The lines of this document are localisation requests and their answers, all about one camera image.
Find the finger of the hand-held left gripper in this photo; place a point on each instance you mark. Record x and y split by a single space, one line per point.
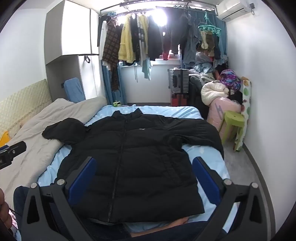
16 150

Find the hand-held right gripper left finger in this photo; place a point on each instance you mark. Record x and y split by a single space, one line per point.
85 178

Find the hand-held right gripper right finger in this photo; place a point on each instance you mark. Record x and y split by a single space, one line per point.
205 180

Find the black puffer jacket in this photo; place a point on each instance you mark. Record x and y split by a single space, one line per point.
143 157

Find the denim hanging clothes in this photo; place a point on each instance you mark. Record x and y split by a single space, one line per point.
192 44

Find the person's left hand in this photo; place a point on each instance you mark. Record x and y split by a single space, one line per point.
4 210

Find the yellow object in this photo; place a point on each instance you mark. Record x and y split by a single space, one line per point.
4 139

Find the grey blanket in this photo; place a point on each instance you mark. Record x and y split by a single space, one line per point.
34 148

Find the beige padded headboard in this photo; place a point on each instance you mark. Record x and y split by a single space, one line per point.
23 104

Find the green plastic stool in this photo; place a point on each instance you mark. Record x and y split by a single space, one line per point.
232 121

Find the person's dark blue trousers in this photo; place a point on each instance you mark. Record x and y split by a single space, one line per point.
161 231

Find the pink bedding bundle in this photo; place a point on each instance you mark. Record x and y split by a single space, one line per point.
217 113

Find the light blue bed sheet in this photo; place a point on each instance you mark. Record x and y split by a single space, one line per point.
180 112

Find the small green toy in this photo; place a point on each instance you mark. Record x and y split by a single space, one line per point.
116 103

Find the blue cushion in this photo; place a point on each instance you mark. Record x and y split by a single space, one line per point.
74 90

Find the red suitcase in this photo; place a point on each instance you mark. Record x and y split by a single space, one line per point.
179 99

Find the polka dot board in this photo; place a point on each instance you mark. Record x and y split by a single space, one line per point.
245 102

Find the black suitcase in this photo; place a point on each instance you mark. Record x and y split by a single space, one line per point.
196 92

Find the white duvet bundle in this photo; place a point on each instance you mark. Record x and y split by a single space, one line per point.
214 91

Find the blue curtain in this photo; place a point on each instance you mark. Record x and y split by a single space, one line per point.
108 81

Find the purple patterned bag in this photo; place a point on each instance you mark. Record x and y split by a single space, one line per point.
230 80

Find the silver suitcase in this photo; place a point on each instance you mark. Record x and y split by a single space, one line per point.
178 80

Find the plaid brown coat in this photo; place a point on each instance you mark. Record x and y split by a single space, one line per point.
111 46

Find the yellow fleece jacket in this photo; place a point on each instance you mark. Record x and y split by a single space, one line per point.
126 44

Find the white hanging shirt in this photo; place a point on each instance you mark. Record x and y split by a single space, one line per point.
103 34

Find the black hanging coat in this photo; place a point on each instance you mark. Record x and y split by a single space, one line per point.
154 39

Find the teal clip hanger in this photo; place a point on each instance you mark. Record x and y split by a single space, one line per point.
209 26

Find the white air conditioner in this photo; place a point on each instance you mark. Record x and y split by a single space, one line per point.
233 9

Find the grey wall cabinet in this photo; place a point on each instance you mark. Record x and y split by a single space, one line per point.
69 41

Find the ceiling clothes rail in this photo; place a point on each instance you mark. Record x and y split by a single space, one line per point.
150 8

